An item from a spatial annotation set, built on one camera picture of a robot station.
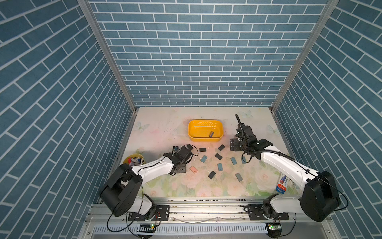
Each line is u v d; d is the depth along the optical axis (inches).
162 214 29.0
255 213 29.0
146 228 28.4
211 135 40.9
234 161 36.5
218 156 37.0
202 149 38.0
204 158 36.9
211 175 34.1
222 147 39.0
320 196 16.6
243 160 36.7
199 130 42.0
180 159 27.0
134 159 31.6
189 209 29.8
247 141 25.3
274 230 28.9
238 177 34.1
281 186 31.8
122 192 16.6
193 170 34.9
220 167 35.8
